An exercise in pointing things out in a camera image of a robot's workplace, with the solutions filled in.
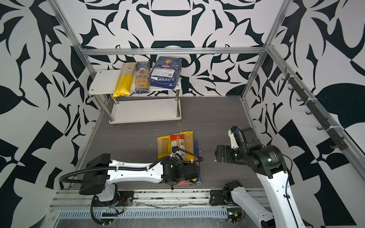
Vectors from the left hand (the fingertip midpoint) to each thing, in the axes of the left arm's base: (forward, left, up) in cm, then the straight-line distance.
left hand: (186, 166), depth 76 cm
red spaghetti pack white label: (+16, +4, -1) cm, 16 cm away
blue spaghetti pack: (+12, -7, -6) cm, 15 cm away
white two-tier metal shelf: (+47, +19, -4) cm, 51 cm away
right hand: (+1, -16, +16) cm, 23 cm away
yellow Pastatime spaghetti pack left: (+13, +13, -7) cm, 20 cm away
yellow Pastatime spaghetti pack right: (+14, -2, -3) cm, 15 cm away
